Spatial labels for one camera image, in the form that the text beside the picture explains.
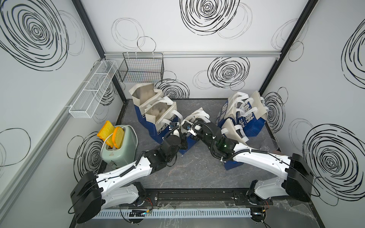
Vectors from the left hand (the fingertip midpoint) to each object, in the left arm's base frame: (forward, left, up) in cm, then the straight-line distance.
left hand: (186, 134), depth 77 cm
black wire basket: (+45, +33, +12) cm, 57 cm away
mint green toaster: (-10, +31, -4) cm, 33 cm away
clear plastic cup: (+4, -55, -16) cm, 57 cm away
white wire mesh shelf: (+7, +52, +14) cm, 54 cm away
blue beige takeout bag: (+25, +29, +5) cm, 39 cm away
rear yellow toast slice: (+1, +43, +2) cm, 43 cm away
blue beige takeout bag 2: (+9, +16, +4) cm, 19 cm away
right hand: (+5, -3, +8) cm, 9 cm away
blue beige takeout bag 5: (+16, -40, +1) cm, 43 cm away
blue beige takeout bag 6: (-2, -24, +6) cm, 25 cm away
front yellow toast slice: (-3, +36, 0) cm, 36 cm away
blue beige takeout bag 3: (-7, -2, +7) cm, 10 cm away
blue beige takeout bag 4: (+14, -26, +6) cm, 30 cm away
